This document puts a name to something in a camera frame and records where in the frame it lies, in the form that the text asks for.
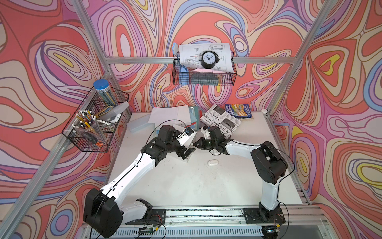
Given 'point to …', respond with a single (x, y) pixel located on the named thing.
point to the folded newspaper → (215, 116)
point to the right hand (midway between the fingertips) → (194, 147)
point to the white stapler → (113, 115)
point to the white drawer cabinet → (185, 140)
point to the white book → (176, 115)
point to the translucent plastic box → (138, 122)
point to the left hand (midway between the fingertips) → (189, 141)
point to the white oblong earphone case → (213, 162)
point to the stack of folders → (196, 114)
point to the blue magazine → (240, 111)
